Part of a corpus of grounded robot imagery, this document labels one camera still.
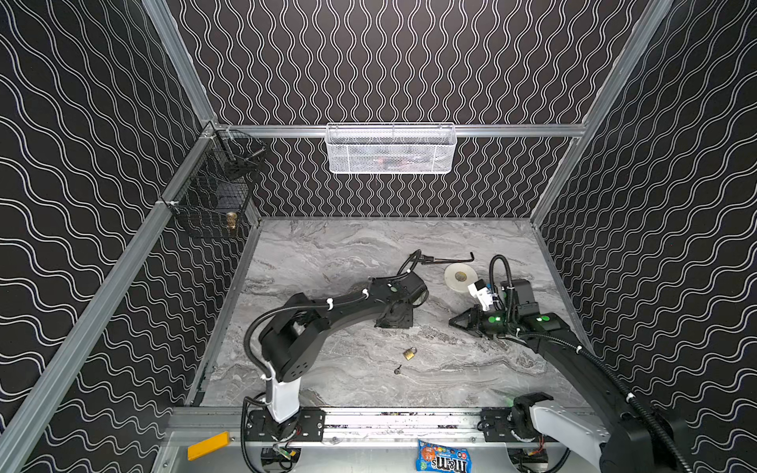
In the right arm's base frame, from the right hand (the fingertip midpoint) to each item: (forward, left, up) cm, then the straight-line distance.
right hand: (452, 323), depth 79 cm
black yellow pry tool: (+30, +3, -11) cm, 32 cm away
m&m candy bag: (-29, +7, -11) cm, 31 cm away
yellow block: (-28, +61, -11) cm, 68 cm away
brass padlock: (-4, +11, -12) cm, 17 cm away
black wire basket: (+35, +71, +17) cm, 82 cm away
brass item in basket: (+22, +61, +18) cm, 67 cm away
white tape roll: (+24, -7, -12) cm, 28 cm away
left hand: (+2, +10, -7) cm, 12 cm away
